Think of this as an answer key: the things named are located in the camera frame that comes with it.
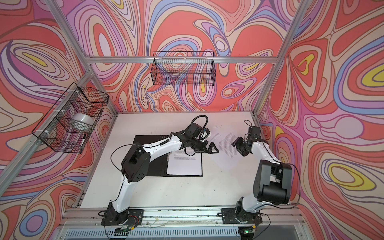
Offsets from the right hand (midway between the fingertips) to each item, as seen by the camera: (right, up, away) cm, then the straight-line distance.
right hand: (236, 147), depth 92 cm
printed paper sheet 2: (-3, +1, +10) cm, 11 cm away
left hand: (-14, -1, -6) cm, 15 cm away
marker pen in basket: (-82, +7, -18) cm, 84 cm away
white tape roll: (-80, +16, -21) cm, 85 cm away
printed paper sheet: (-36, -10, +2) cm, 37 cm away
